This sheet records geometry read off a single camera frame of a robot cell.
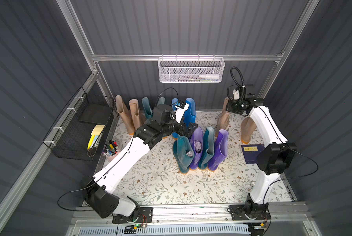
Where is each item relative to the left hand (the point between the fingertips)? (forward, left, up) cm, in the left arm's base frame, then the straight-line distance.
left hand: (193, 123), depth 68 cm
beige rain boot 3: (+13, -20, -13) cm, 27 cm away
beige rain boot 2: (+23, +34, -9) cm, 42 cm away
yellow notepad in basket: (0, +48, -6) cm, 49 cm away
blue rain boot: (+28, +9, -10) cm, 31 cm away
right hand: (+21, -24, -8) cm, 33 cm away
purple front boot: (-4, -2, -16) cm, 16 cm away
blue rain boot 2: (+14, 0, -10) cm, 17 cm away
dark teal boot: (+27, +17, -9) cm, 33 cm away
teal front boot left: (-8, +4, -13) cm, 16 cm away
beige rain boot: (+17, +39, -10) cm, 44 cm away
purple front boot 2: (-9, -13, -8) cm, 18 cm away
